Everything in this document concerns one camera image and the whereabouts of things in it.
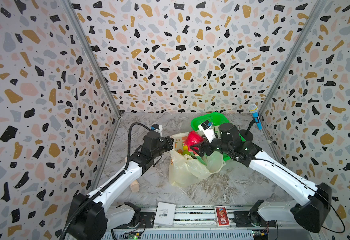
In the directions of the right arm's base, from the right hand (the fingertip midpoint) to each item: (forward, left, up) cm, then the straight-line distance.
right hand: (194, 139), depth 71 cm
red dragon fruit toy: (-1, +1, +2) cm, 2 cm away
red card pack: (-28, -14, -26) cm, 41 cm away
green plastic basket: (+36, -19, -25) cm, 48 cm away
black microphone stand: (+24, -39, -27) cm, 53 cm away
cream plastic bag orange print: (-11, +4, -10) cm, 16 cm away
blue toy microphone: (+26, -36, -4) cm, 45 cm away
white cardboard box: (-27, +14, -23) cm, 38 cm away
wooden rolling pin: (-14, +32, -25) cm, 43 cm away
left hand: (+5, +10, -5) cm, 12 cm away
